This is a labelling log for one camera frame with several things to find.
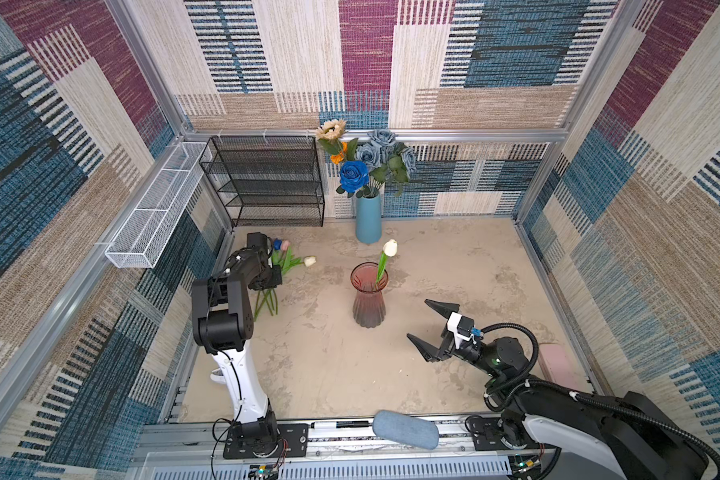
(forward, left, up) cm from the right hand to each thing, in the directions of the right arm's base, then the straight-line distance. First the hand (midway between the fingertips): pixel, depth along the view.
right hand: (417, 318), depth 72 cm
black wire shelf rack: (+57, +47, -3) cm, 74 cm away
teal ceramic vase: (+43, +10, -10) cm, 45 cm away
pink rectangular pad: (-6, -40, -19) cm, 45 cm away
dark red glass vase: (+13, +11, -14) cm, 22 cm away
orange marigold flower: (+48, +19, +12) cm, 53 cm away
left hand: (+25, +44, -17) cm, 53 cm away
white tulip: (+14, +6, +9) cm, 18 cm away
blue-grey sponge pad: (-21, 0, -17) cm, 27 cm away
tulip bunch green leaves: (+32, +40, -16) cm, 53 cm away
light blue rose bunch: (+46, +5, +13) cm, 48 cm away
